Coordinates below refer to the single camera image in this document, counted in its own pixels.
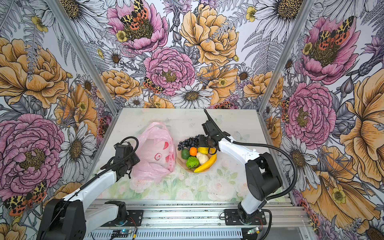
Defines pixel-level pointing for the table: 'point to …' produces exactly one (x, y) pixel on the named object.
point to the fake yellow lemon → (204, 150)
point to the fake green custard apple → (192, 162)
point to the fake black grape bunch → (190, 142)
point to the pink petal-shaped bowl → (182, 162)
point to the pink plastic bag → (155, 152)
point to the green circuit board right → (255, 230)
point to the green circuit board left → (120, 233)
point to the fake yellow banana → (208, 165)
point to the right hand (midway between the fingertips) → (203, 145)
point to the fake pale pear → (202, 158)
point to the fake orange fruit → (193, 151)
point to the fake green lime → (185, 153)
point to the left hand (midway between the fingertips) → (134, 161)
